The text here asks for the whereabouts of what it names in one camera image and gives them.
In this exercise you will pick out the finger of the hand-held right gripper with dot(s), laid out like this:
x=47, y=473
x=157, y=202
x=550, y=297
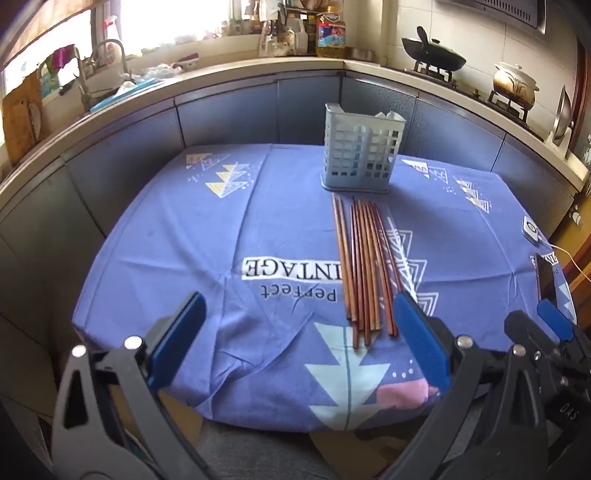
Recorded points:
x=521, y=328
x=556, y=321

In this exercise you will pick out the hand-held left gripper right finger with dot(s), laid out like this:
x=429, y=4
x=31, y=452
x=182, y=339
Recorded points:
x=415, y=332

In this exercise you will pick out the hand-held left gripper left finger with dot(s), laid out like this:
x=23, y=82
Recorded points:
x=180, y=341

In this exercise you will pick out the row of wooden chopsticks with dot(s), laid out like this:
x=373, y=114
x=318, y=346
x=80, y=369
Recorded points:
x=364, y=258

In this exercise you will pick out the light blue plastic chopstick basket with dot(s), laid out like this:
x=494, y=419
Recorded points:
x=360, y=152

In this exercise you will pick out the black smartphone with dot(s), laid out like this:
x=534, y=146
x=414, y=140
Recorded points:
x=545, y=277

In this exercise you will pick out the purple printed tablecloth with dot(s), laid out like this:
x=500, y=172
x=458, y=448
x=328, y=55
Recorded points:
x=184, y=254

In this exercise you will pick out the small white device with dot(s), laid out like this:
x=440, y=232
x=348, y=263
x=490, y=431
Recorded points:
x=530, y=229

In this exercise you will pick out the metal pot lid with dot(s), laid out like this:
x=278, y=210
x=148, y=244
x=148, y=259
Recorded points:
x=562, y=115

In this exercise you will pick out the white crumpled paper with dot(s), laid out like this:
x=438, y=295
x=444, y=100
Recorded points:
x=388, y=115

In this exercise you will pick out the kitchen counter with grey cabinets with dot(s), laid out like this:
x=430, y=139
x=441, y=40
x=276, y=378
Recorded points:
x=221, y=110

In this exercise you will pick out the gas stove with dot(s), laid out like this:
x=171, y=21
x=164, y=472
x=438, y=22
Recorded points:
x=475, y=94

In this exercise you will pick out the blue cloth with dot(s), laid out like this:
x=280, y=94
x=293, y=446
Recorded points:
x=124, y=94

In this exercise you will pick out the wooden cutting board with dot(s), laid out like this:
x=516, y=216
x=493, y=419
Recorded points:
x=21, y=120

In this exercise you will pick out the black wok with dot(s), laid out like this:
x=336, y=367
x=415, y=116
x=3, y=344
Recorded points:
x=434, y=53

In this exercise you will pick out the metal kitchen faucet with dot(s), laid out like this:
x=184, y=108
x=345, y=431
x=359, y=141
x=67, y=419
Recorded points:
x=85, y=74

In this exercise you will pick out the steel bowl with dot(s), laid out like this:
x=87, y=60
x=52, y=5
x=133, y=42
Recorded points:
x=359, y=53

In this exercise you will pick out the pink hanging cloth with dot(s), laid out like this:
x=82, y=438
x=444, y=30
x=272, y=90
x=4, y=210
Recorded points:
x=63, y=56

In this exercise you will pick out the yellow cooking oil bottle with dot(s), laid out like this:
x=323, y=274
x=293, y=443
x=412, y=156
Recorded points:
x=331, y=32

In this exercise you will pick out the range hood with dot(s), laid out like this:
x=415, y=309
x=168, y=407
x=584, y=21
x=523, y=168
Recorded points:
x=498, y=11

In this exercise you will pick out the white plastic jug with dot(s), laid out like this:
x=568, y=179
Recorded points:
x=295, y=37

